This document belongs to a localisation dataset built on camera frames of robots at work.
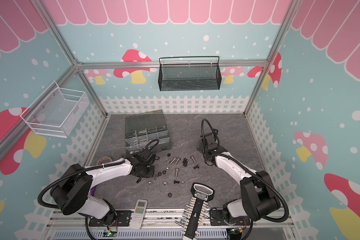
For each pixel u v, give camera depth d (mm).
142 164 693
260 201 424
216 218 739
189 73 946
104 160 943
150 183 851
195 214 742
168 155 969
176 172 892
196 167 918
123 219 740
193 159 943
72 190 437
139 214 745
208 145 682
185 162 940
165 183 850
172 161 935
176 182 855
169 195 811
